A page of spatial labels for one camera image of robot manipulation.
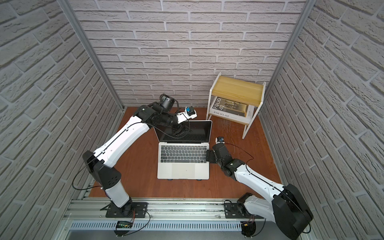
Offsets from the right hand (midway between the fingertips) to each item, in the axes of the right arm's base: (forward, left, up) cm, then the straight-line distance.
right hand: (210, 152), depth 86 cm
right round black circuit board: (-36, -15, -9) cm, 40 cm away
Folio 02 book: (+23, -17, +11) cm, 30 cm away
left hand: (+8, +11, +21) cm, 25 cm away
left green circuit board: (-31, +46, -10) cm, 56 cm away
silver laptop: (-1, +16, -1) cm, 16 cm away
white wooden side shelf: (+19, -16, +23) cm, 33 cm away
